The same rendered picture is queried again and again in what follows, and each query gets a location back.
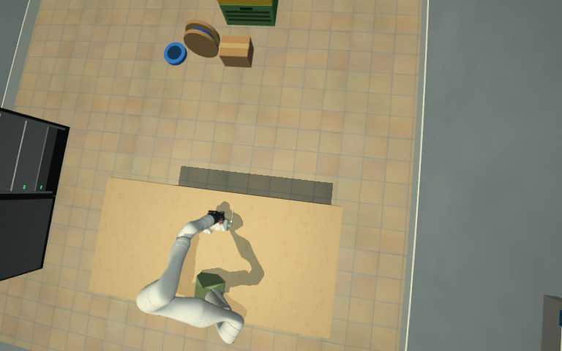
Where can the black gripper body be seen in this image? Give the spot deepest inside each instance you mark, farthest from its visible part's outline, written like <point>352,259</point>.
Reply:
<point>216,219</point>

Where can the white power strip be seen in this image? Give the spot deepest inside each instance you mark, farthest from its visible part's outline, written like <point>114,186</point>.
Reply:
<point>222,226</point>

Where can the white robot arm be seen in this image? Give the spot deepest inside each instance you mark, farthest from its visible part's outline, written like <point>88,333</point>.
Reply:
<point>159,297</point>

